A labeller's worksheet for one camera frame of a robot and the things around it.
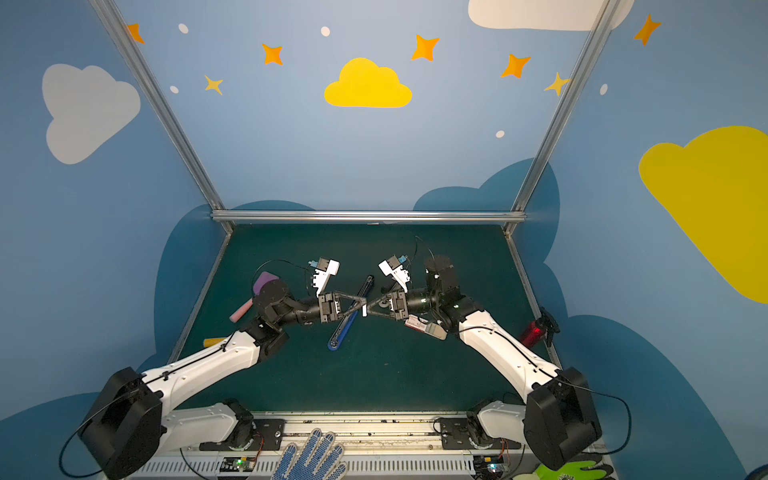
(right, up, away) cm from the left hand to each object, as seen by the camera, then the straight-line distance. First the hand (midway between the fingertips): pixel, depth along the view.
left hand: (366, 308), depth 66 cm
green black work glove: (+51, -38, +2) cm, 63 cm away
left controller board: (-31, -38, +5) cm, 49 cm away
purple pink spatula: (-39, +4, +38) cm, 55 cm away
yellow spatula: (-48, -14, +22) cm, 54 cm away
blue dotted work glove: (-14, -38, +5) cm, 41 cm away
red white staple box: (+17, -11, +27) cm, 34 cm away
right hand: (+1, -1, +2) cm, 3 cm away
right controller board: (+29, -39, +5) cm, 49 cm away
